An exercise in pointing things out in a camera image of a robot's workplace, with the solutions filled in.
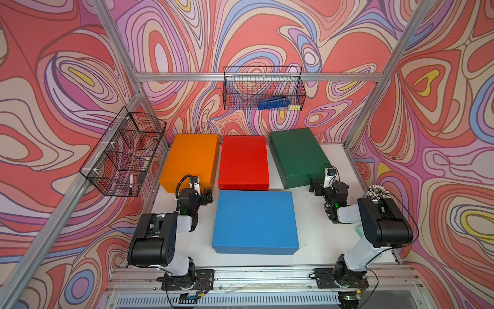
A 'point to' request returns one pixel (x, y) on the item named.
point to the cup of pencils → (376, 192)
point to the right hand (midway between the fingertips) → (320, 182)
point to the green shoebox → (298, 156)
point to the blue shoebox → (250, 222)
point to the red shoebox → (244, 163)
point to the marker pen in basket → (131, 185)
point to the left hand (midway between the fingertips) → (202, 188)
